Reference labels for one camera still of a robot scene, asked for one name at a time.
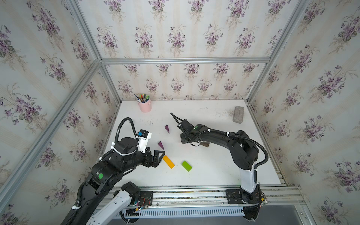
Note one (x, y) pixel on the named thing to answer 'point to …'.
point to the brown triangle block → (205, 144)
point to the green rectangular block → (186, 166)
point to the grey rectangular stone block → (238, 114)
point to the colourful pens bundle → (142, 98)
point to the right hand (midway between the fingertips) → (187, 138)
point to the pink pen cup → (146, 107)
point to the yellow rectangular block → (168, 161)
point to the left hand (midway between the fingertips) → (158, 151)
